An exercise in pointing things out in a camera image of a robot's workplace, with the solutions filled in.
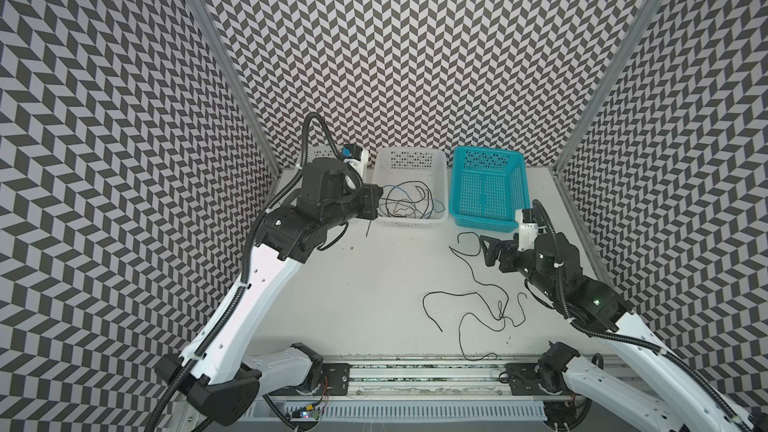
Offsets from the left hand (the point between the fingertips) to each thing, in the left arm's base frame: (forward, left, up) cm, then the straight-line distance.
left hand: (382, 189), depth 64 cm
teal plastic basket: (+32, -37, -36) cm, 61 cm away
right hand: (-4, -28, -13) cm, 31 cm away
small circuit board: (-38, +17, -34) cm, 53 cm away
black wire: (-16, -31, -36) cm, 51 cm away
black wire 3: (+27, -5, -39) cm, 47 cm away
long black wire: (+28, -6, -30) cm, 41 cm away
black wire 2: (-17, -20, -35) cm, 44 cm away
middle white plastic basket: (+34, -10, -37) cm, 51 cm away
